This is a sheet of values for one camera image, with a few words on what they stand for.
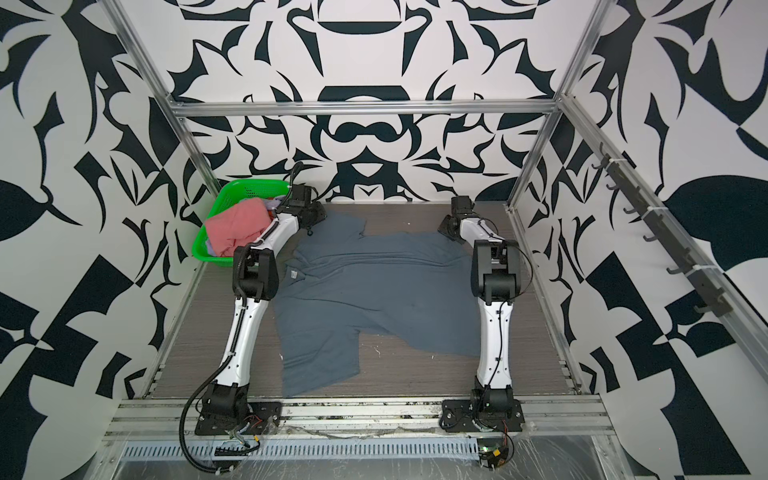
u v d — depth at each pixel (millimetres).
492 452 711
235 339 676
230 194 1130
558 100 895
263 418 739
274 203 1067
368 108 964
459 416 740
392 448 714
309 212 1014
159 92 868
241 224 976
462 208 896
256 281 713
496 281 634
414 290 1016
